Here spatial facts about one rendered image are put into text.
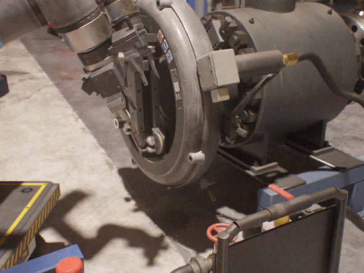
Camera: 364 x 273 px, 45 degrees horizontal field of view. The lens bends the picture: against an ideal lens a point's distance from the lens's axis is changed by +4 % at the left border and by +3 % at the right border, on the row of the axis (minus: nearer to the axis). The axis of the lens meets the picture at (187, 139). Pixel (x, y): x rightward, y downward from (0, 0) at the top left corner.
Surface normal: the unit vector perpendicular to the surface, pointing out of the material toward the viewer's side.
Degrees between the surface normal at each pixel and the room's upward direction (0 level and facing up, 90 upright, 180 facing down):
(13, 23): 109
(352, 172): 90
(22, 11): 92
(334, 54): 67
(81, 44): 102
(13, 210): 0
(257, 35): 42
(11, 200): 0
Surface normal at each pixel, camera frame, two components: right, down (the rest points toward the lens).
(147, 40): -0.20, 0.26
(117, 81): 0.13, 0.48
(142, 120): 0.52, 0.29
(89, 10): 0.77, 0.02
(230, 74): 0.48, -0.06
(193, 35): 0.38, -0.37
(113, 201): 0.00, -0.93
